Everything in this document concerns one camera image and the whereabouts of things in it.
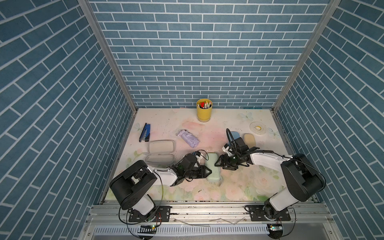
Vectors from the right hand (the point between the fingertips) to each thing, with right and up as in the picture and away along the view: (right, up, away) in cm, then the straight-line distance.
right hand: (220, 166), depth 87 cm
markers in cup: (-8, +38, +18) cm, 43 cm away
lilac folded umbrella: (-19, +16, +13) cm, 28 cm away
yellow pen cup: (-9, +31, +20) cm, 38 cm away
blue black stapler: (-50, +18, +17) cm, 56 cm away
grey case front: (-3, -4, -5) cm, 7 cm away
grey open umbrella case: (-37, +6, +7) cm, 38 cm away
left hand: (-5, -4, -4) cm, 7 cm away
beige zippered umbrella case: (+21, +14, +11) cm, 28 cm away
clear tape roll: (+31, +22, +22) cm, 44 cm away
